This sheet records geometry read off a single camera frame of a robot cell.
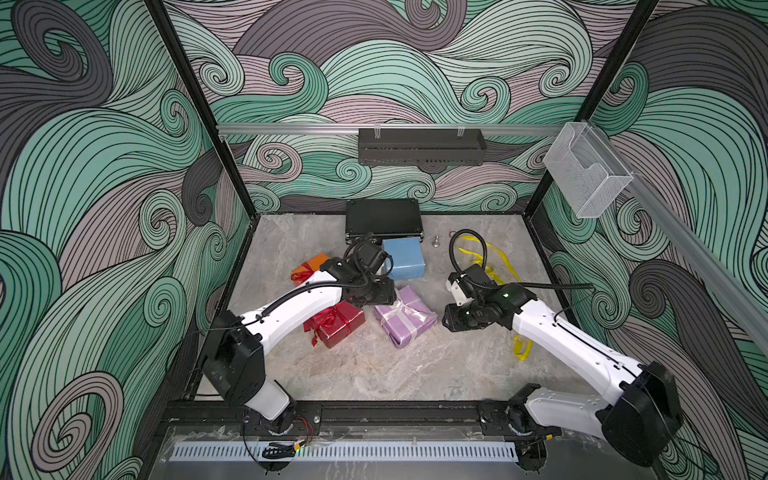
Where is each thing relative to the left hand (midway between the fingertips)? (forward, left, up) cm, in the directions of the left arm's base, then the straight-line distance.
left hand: (390, 294), depth 80 cm
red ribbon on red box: (-4, +19, -8) cm, 21 cm away
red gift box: (-5, +15, -7) cm, 18 cm away
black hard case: (+39, +2, -11) cm, 40 cm away
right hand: (-6, -15, -4) cm, 17 cm away
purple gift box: (-4, -5, -8) cm, 10 cm away
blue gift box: (+19, -7, -9) cm, 22 cm away
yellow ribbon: (+18, -41, -16) cm, 48 cm away
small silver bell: (+30, -19, -15) cm, 38 cm away
